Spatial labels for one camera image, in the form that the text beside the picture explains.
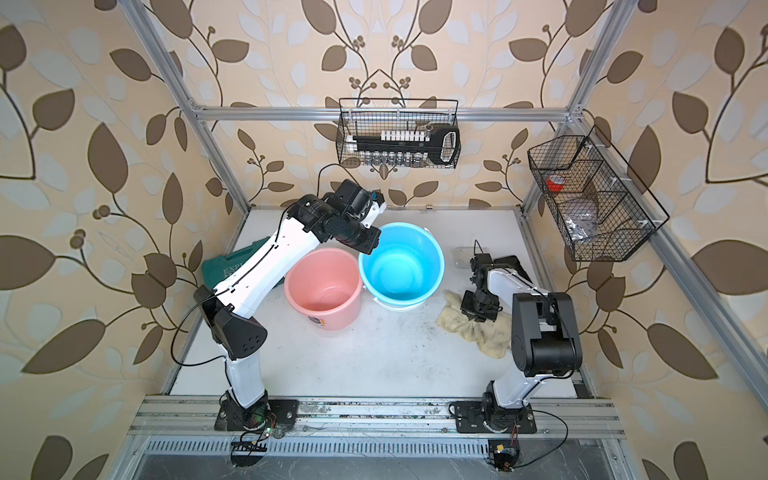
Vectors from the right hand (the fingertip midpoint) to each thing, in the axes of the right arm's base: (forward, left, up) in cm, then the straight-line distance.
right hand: (473, 317), depth 92 cm
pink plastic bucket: (+12, +47, +3) cm, 48 cm away
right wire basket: (+12, -28, +34) cm, 46 cm away
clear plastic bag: (+10, -23, +32) cm, 41 cm away
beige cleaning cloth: (-7, -5, +1) cm, 8 cm away
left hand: (+10, +29, +28) cm, 42 cm away
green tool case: (+17, +83, +7) cm, 85 cm away
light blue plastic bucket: (+12, +20, +11) cm, 26 cm away
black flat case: (+18, -17, +2) cm, 25 cm away
